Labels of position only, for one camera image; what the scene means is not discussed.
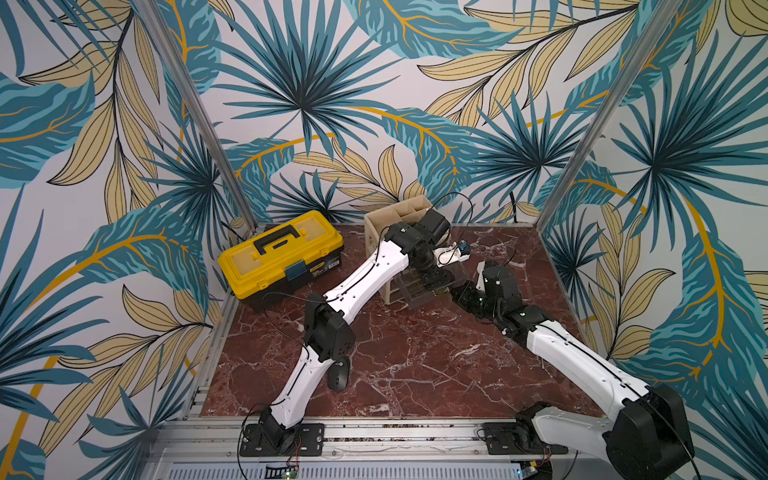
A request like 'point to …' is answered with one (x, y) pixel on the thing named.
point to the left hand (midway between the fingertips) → (436, 276)
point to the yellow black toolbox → (293, 254)
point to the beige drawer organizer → (398, 288)
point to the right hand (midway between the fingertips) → (449, 288)
